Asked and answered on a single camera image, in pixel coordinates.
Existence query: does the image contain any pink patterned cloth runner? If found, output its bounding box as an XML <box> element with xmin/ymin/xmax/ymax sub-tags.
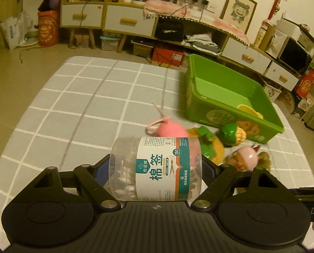
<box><xmin>143</xmin><ymin>0</ymin><xmax>250</xmax><ymax>46</ymax></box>

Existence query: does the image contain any framed cartoon girl picture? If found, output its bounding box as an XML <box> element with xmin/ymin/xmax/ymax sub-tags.
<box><xmin>220</xmin><ymin>0</ymin><xmax>257</xmax><ymax>34</ymax></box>

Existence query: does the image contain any black microwave oven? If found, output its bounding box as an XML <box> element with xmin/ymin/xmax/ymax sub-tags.
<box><xmin>277</xmin><ymin>37</ymin><xmax>312</xmax><ymax>74</ymax></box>

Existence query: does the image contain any yellow green toy corn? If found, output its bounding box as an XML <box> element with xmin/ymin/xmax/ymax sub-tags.
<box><xmin>216</xmin><ymin>123</ymin><xmax>247</xmax><ymax>147</ymax></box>

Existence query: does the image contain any pink toy peach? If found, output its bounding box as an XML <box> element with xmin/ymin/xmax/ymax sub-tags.
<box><xmin>146</xmin><ymin>116</ymin><xmax>188</xmax><ymax>138</ymax></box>

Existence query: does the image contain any orange toy pumpkin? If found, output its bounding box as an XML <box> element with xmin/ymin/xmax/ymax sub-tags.
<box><xmin>186</xmin><ymin>126</ymin><xmax>225</xmax><ymax>165</ymax></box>

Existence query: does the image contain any red cardboard box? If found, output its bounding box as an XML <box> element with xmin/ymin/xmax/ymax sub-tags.
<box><xmin>152</xmin><ymin>46</ymin><xmax>184</xmax><ymax>67</ymax></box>

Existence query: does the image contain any grey checked table cloth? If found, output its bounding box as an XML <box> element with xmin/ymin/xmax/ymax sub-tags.
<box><xmin>0</xmin><ymin>55</ymin><xmax>314</xmax><ymax>251</ymax></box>

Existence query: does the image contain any pink clear capsule ball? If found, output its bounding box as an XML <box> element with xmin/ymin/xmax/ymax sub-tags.
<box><xmin>227</xmin><ymin>145</ymin><xmax>260</xmax><ymax>172</ymax></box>

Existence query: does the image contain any wooden white drawer cabinet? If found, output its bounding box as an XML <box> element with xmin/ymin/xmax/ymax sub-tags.
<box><xmin>60</xmin><ymin>0</ymin><xmax>314</xmax><ymax>90</ymax></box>

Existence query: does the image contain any green plastic storage bin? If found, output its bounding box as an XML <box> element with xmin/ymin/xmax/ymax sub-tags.
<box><xmin>185</xmin><ymin>54</ymin><xmax>285</xmax><ymax>144</ymax></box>

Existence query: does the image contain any clear cotton swab jar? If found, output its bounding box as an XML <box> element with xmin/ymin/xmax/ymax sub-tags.
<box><xmin>108</xmin><ymin>136</ymin><xmax>202</xmax><ymax>202</ymax></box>

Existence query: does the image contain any orange printed paper bag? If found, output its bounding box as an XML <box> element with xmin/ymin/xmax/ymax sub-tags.
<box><xmin>37</xmin><ymin>10</ymin><xmax>60</xmax><ymax>47</ymax></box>

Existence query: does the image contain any black bag on shelf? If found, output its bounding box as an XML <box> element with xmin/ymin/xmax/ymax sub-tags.
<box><xmin>154</xmin><ymin>19</ymin><xmax>184</xmax><ymax>42</ymax></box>

